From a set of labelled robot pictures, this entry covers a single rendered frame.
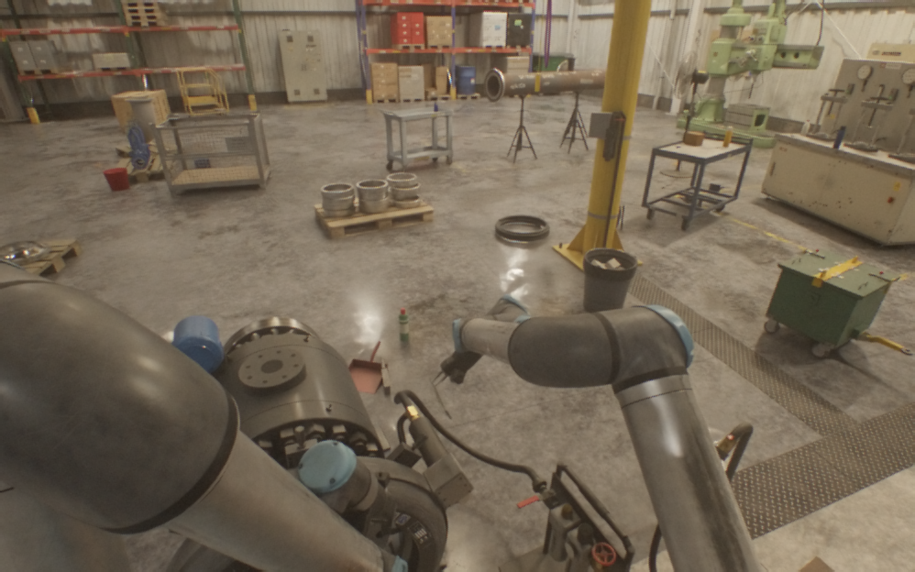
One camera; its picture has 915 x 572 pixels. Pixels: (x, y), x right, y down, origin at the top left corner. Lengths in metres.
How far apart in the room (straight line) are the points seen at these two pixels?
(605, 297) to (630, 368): 2.88
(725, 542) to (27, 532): 0.73
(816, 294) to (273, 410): 3.32
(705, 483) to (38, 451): 0.69
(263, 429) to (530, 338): 0.98
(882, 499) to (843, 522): 0.30
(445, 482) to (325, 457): 0.59
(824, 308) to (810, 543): 1.65
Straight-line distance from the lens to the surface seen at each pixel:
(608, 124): 4.14
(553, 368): 0.73
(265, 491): 0.45
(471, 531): 2.27
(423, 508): 1.36
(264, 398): 1.62
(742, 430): 2.11
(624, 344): 0.73
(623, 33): 4.18
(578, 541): 1.74
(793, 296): 3.86
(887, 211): 6.34
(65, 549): 0.52
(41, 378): 0.34
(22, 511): 0.49
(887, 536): 2.93
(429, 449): 1.48
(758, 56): 11.51
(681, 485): 0.74
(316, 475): 0.84
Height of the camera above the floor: 1.90
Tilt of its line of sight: 29 degrees down
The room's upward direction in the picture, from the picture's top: straight up
